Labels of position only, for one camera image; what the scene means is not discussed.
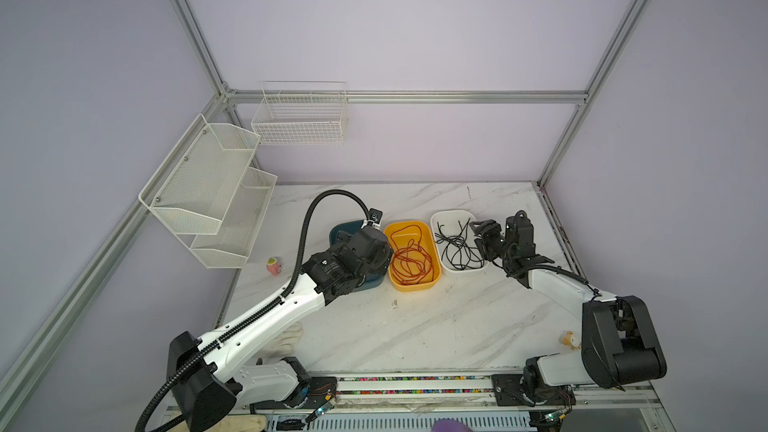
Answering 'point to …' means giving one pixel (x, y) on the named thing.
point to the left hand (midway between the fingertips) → (364, 245)
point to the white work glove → (283, 346)
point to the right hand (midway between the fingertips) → (469, 227)
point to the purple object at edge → (449, 425)
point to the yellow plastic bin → (428, 243)
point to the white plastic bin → (447, 224)
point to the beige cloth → (240, 423)
